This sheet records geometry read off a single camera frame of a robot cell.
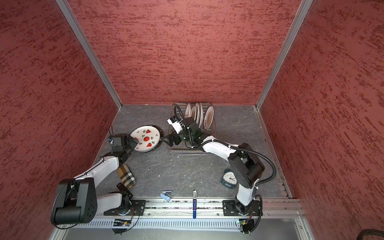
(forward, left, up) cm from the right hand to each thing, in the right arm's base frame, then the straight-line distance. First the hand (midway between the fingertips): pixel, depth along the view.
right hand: (166, 137), depth 82 cm
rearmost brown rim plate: (+22, -26, -9) cm, 35 cm away
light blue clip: (-26, 0, -16) cm, 30 cm away
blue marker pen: (-31, -15, -16) cm, 38 cm away
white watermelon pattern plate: (+10, +16, -14) cm, 24 cm away
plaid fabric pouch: (-17, +23, -14) cm, 31 cm away
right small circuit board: (-40, -41, -19) cm, 61 cm away
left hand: (+2, +22, -11) cm, 25 cm away
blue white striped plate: (-1, +17, -14) cm, 22 cm away
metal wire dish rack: (-4, -15, +18) cm, 24 cm away
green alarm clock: (-20, -35, -13) cm, 42 cm away
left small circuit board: (-38, +22, -20) cm, 49 cm away
